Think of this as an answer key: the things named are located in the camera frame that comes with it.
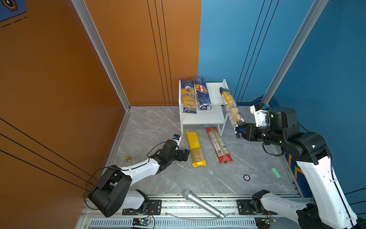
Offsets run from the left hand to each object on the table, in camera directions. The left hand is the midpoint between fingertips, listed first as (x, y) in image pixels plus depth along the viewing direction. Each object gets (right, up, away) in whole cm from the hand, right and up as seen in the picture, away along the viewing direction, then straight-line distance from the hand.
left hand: (184, 148), depth 89 cm
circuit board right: (+42, -32, -19) cm, 56 cm away
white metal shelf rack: (+22, +21, +5) cm, 31 cm away
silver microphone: (+2, -21, -15) cm, 26 cm away
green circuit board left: (-22, -33, -18) cm, 44 cm away
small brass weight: (-35, -7, +1) cm, 36 cm away
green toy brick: (+55, -14, -6) cm, 57 cm away
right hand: (+25, +15, -28) cm, 40 cm away
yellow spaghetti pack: (+8, -6, -1) cm, 10 cm away
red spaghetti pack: (+25, -3, +1) cm, 25 cm away
